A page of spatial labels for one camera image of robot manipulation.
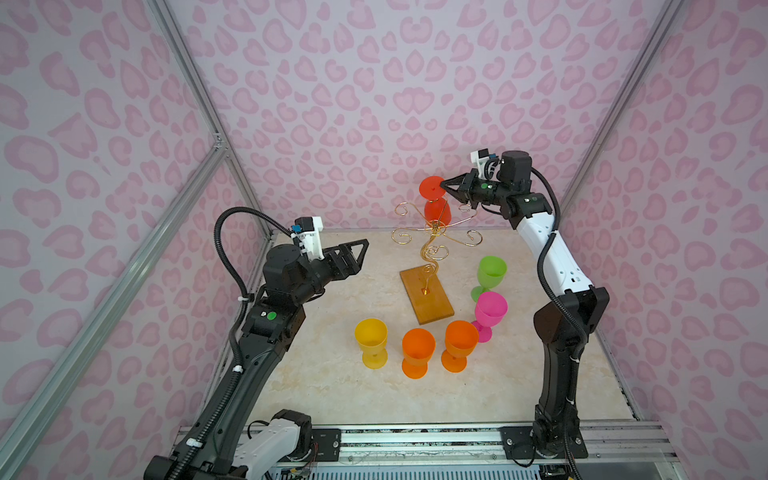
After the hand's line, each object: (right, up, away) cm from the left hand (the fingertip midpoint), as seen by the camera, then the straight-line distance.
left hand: (357, 240), depth 66 cm
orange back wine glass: (+14, -28, +14) cm, 34 cm away
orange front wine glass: (+26, -25, +12) cm, 38 cm away
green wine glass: (+39, -8, +28) cm, 48 cm away
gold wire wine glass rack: (+18, -13, +32) cm, 39 cm away
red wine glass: (+20, +10, +21) cm, 31 cm away
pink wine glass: (+36, -19, +22) cm, 46 cm away
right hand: (+21, +16, +10) cm, 28 cm away
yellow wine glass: (+2, -26, +16) cm, 30 cm away
